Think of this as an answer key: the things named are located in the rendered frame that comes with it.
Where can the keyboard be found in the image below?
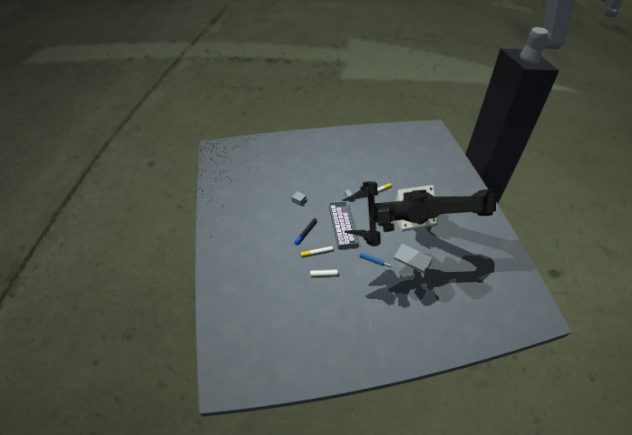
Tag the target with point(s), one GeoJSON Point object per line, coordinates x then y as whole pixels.
{"type": "Point", "coordinates": [342, 222]}

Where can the blue stylus with grey tip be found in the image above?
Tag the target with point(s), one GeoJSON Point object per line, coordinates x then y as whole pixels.
{"type": "Point", "coordinates": [375, 259]}

